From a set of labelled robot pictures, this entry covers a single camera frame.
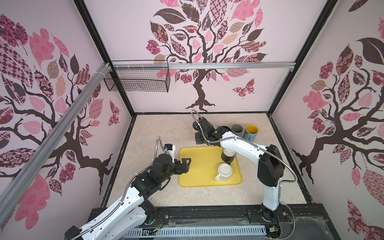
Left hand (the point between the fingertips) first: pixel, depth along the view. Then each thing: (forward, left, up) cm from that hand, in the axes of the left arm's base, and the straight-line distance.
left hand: (184, 162), depth 75 cm
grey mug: (+28, -34, -7) cm, 45 cm away
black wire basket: (+53, +31, +18) cm, 63 cm away
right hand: (+19, -7, -1) cm, 20 cm away
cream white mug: (-1, -22, -9) cm, 24 cm away
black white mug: (+9, -25, -8) cm, 28 cm away
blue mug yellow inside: (+24, -42, -6) cm, 49 cm away
